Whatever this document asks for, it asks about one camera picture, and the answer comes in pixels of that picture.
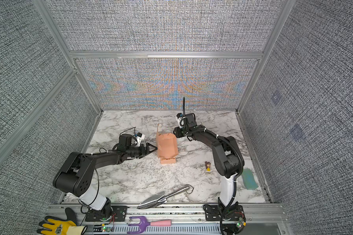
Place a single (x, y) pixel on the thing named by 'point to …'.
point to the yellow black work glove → (61, 226)
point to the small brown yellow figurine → (208, 166)
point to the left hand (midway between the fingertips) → (155, 149)
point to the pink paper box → (167, 147)
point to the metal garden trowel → (156, 198)
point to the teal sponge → (249, 180)
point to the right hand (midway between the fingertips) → (176, 127)
